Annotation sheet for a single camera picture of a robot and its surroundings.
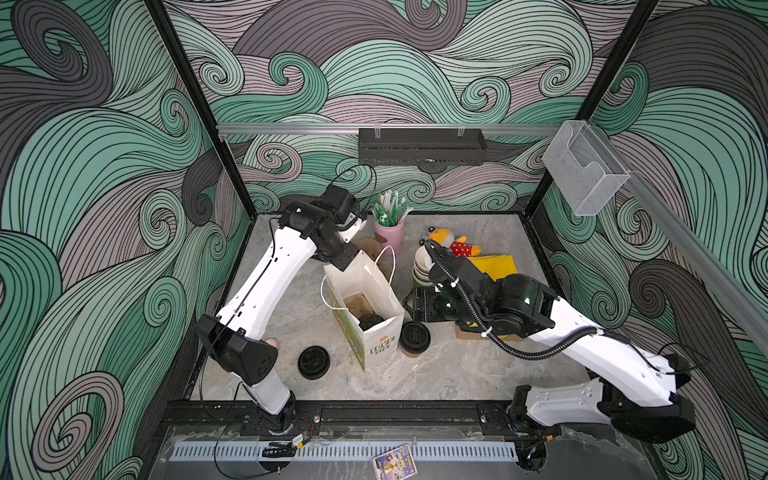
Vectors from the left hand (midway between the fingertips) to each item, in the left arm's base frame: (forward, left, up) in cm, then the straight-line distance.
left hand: (342, 251), depth 75 cm
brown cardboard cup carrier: (+18, -7, -21) cm, 29 cm away
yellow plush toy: (+18, -37, -20) cm, 46 cm away
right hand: (-16, -17, +2) cm, 23 cm away
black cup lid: (-18, -7, -1) cm, 20 cm away
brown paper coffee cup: (-18, -19, -23) cm, 35 cm away
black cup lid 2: (-16, -19, -16) cm, 30 cm away
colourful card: (-42, -15, -24) cm, 51 cm away
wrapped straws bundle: (+26, -13, -11) cm, 31 cm away
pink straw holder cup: (+19, -15, -15) cm, 29 cm away
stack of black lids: (-20, +8, -24) cm, 33 cm away
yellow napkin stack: (+9, -48, -18) cm, 52 cm away
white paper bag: (-19, -10, -11) cm, 24 cm away
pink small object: (-15, +21, -25) cm, 36 cm away
